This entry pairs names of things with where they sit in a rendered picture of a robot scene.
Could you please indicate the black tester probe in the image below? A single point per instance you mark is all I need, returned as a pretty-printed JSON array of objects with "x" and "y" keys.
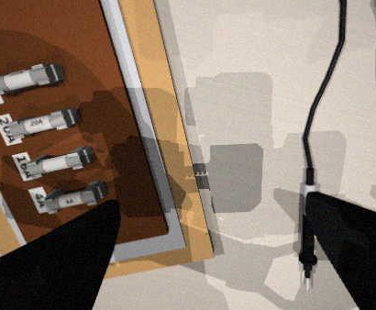
[{"x": 307, "y": 257}]

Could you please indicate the white cylindrical fuse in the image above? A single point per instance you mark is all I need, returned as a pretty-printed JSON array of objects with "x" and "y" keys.
[
  {"x": 77, "y": 198},
  {"x": 41, "y": 123},
  {"x": 57, "y": 163},
  {"x": 17, "y": 80}
]

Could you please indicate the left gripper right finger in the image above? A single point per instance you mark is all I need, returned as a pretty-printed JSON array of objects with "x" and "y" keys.
[{"x": 347, "y": 234}]

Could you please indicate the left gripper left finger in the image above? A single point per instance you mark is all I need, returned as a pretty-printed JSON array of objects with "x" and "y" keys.
[{"x": 64, "y": 269}]

